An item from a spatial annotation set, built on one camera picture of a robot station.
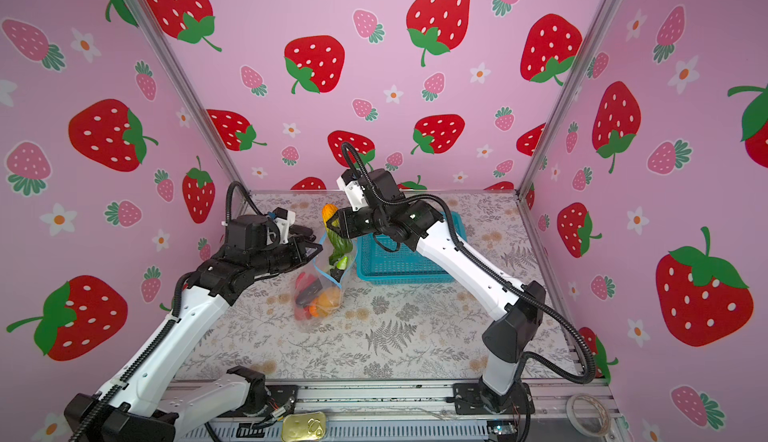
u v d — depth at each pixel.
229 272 0.50
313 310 0.83
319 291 0.75
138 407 0.38
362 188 0.63
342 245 0.67
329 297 0.80
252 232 0.56
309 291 0.84
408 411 0.73
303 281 0.82
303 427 0.67
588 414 0.73
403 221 0.50
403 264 1.01
